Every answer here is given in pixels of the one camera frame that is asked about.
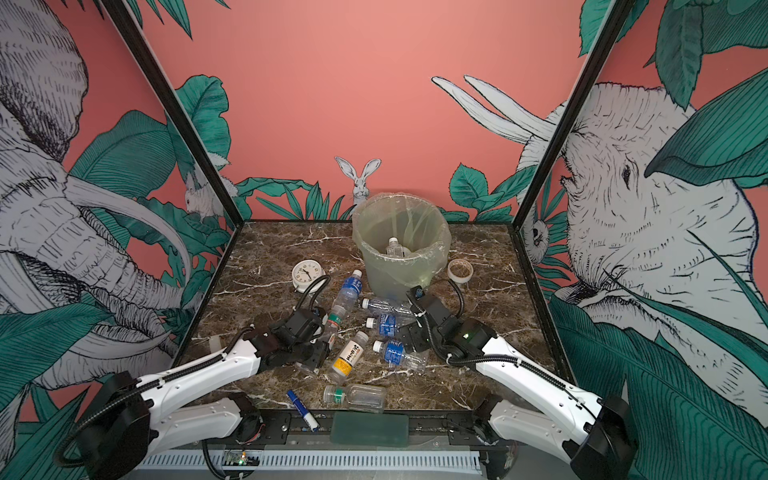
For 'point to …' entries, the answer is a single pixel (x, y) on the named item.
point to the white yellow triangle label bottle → (394, 249)
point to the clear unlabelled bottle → (384, 305)
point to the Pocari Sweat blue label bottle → (386, 324)
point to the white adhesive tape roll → (459, 270)
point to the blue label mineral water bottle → (395, 353)
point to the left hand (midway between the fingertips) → (322, 346)
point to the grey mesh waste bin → (421, 226)
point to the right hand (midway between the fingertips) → (413, 324)
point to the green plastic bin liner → (405, 241)
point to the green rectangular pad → (370, 429)
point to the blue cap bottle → (348, 293)
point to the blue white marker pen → (304, 411)
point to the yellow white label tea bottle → (350, 354)
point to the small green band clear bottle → (362, 398)
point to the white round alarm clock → (305, 272)
